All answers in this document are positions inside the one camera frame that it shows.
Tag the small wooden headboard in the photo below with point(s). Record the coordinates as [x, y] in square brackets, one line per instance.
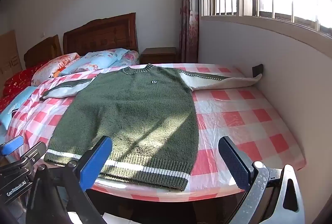
[42, 51]

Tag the large carved wooden headboard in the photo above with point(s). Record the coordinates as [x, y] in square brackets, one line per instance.
[103, 35]

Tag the black wall socket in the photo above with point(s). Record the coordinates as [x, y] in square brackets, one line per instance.
[258, 70]

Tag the light blue quilt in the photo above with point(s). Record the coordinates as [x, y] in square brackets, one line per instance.
[15, 107]

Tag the green and white knit sweater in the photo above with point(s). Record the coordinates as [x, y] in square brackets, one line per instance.
[134, 115]

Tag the cardboard box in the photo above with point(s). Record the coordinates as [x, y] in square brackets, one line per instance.
[9, 58]

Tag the red and white checkered sheet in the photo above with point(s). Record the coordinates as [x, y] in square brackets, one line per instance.
[246, 120]

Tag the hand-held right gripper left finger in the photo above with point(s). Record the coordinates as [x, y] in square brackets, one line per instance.
[95, 161]

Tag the wooden nightstand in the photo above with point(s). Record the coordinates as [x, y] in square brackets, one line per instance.
[158, 55]

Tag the pink floral bedding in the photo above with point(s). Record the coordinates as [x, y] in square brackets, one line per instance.
[128, 58]

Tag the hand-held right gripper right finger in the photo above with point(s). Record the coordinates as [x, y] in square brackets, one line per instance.
[233, 161]

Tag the pink and orange floral pillow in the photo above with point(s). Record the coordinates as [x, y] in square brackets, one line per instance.
[51, 67]

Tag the light blue floral pillow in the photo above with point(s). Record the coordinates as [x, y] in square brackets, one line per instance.
[96, 59]

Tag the pink floral curtain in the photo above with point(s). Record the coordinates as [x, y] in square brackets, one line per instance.
[188, 19]

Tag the red floral blanket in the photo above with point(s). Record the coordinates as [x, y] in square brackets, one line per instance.
[18, 79]

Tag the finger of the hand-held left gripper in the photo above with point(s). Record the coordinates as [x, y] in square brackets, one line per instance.
[33, 153]
[11, 145]

